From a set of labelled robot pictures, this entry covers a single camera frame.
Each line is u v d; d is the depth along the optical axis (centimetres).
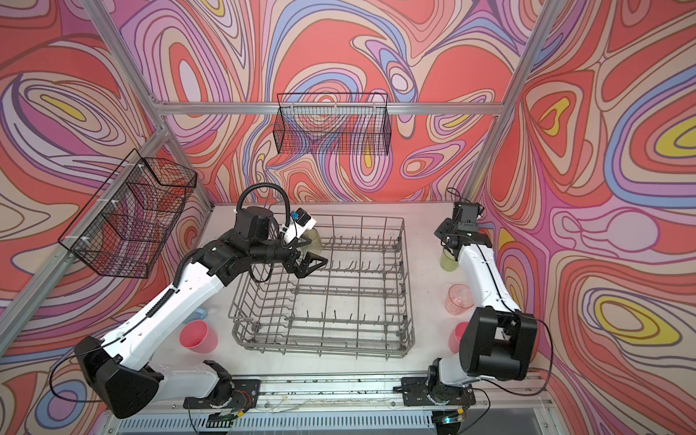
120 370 38
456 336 83
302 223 60
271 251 59
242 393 73
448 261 92
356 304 88
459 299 91
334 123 96
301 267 62
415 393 73
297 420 70
